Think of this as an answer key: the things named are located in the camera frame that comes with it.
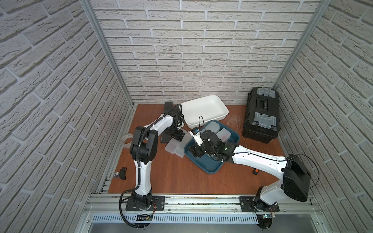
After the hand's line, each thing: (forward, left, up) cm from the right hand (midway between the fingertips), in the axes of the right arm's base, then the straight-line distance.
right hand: (194, 143), depth 80 cm
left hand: (+13, +11, -11) cm, 20 cm away
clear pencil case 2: (+3, +9, -14) cm, 17 cm away
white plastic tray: (+38, -8, -16) cm, 42 cm away
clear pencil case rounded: (+17, -15, -9) cm, 24 cm away
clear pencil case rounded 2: (+10, -21, -9) cm, 25 cm away
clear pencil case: (+6, +14, -12) cm, 19 cm away
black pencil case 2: (+12, +19, -10) cm, 25 cm away
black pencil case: (+45, +19, -13) cm, 50 cm away
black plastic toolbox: (+11, -43, +2) cm, 45 cm away
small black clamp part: (-10, +43, -12) cm, 46 cm away
